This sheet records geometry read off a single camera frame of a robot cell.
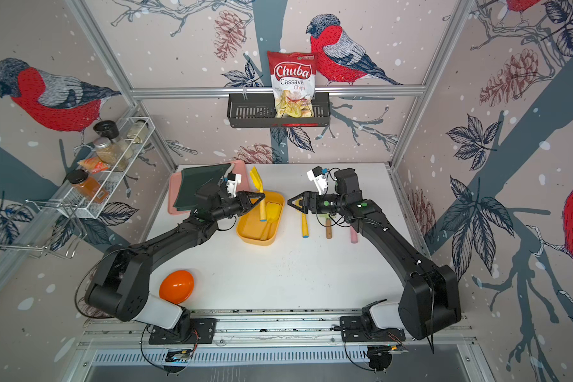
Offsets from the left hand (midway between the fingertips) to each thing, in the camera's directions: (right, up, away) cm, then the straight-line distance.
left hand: (267, 192), depth 80 cm
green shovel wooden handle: (+24, -14, +18) cm, 33 cm away
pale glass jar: (-49, +22, +6) cm, 54 cm away
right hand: (+9, -3, -4) cm, 10 cm away
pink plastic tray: (-50, +4, +35) cm, 61 cm away
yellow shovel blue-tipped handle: (+14, -16, +15) cm, 26 cm away
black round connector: (+35, -49, -10) cm, 61 cm away
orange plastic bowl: (-31, -32, 0) cm, 45 cm away
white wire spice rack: (-48, -1, -15) cm, 50 cm away
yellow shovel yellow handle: (-3, +2, +4) cm, 6 cm away
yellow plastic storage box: (-10, -15, +18) cm, 25 cm away
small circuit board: (-26, -50, -9) cm, 57 cm away
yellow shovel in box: (0, -9, +20) cm, 22 cm away
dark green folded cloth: (-40, +5, +35) cm, 54 cm away
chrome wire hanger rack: (-59, -10, -13) cm, 61 cm away
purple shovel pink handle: (+34, -18, +15) cm, 41 cm away
